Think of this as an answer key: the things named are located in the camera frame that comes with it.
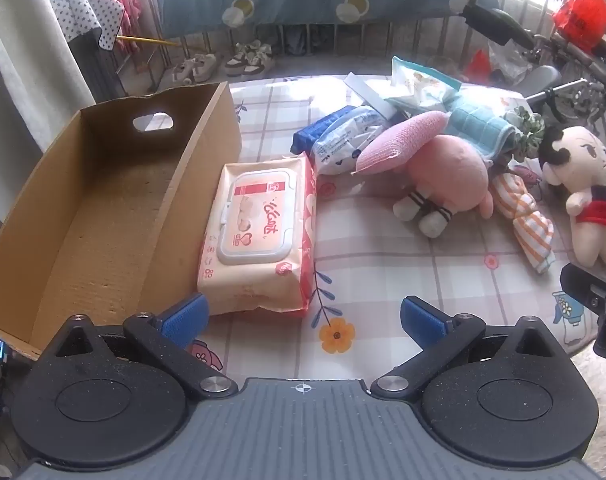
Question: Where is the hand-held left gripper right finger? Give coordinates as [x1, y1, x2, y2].
[369, 296, 570, 402]

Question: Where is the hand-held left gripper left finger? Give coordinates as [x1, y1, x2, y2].
[38, 294, 238, 402]

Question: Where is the brown cardboard box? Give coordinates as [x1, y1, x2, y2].
[0, 81, 243, 361]

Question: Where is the white teal cotton swab bag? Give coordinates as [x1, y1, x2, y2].
[389, 56, 464, 112]

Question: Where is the orange striped cloth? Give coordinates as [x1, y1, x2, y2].
[489, 172, 557, 276]

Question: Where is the pink wet wipes pack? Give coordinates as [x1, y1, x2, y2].
[197, 154, 318, 317]

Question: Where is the black-haired plush doll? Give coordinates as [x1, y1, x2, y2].
[538, 125, 606, 268]

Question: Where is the pink plush toy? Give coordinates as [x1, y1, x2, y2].
[393, 135, 494, 239]

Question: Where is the green scrunchie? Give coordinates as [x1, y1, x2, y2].
[503, 105, 547, 157]

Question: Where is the pink textured sponge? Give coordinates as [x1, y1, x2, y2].
[355, 110, 451, 176]

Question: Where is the teal towel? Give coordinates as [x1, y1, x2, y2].
[443, 94, 524, 162]

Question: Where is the white blue printed pack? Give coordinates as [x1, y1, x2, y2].
[310, 107, 390, 176]

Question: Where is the grey padded seat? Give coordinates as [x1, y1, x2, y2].
[525, 65, 564, 97]

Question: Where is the dark blue ribbed pack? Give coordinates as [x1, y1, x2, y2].
[292, 106, 356, 157]

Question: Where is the white blue-edged paper box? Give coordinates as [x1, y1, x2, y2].
[343, 72, 400, 122]

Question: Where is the clear plastic bag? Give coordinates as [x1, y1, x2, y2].
[488, 40, 534, 87]

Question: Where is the small red plastic bag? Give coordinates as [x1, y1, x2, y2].
[465, 49, 492, 84]

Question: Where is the beige sneaker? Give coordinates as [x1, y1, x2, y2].
[192, 52, 219, 83]
[172, 57, 200, 87]

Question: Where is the dark hanging cloth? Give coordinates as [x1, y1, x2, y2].
[69, 35, 120, 104]

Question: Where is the large red plastic bag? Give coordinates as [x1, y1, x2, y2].
[553, 0, 606, 54]

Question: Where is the yellow stick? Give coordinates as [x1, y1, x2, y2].
[116, 35, 185, 49]

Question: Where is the black padded seat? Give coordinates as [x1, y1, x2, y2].
[455, 0, 534, 47]

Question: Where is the grey curtain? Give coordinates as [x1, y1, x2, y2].
[0, 0, 96, 221]

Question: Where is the metal balcony railing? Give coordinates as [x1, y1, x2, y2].
[113, 15, 484, 97]

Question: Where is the white polka dot cloth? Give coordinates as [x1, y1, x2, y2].
[48, 0, 127, 52]

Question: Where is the metal equipment frame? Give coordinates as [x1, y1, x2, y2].
[528, 30, 606, 136]

